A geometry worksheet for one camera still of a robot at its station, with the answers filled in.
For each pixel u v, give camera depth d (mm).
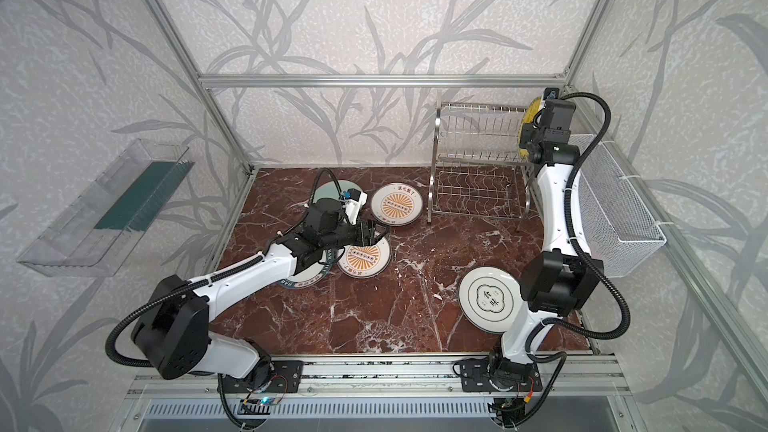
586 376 754
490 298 866
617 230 598
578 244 458
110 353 406
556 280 485
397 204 1083
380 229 760
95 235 645
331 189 749
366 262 937
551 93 665
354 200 740
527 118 889
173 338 422
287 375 737
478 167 1232
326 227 662
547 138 597
